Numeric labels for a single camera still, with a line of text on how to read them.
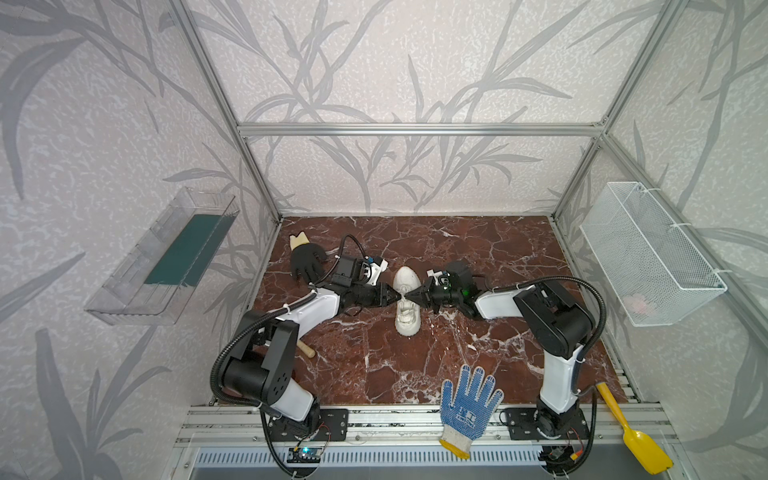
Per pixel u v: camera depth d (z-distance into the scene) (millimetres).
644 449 700
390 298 866
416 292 886
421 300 847
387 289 817
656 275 607
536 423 710
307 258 1050
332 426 734
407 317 848
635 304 733
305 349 861
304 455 715
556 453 746
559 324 517
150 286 631
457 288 772
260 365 444
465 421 737
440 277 886
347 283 719
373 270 828
